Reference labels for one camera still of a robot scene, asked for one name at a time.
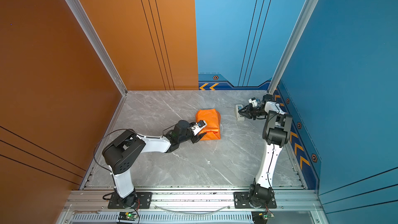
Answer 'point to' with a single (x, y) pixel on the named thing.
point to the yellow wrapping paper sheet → (212, 117)
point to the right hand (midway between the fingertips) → (241, 112)
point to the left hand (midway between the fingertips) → (203, 126)
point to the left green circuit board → (127, 215)
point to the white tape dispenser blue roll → (238, 107)
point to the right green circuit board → (259, 217)
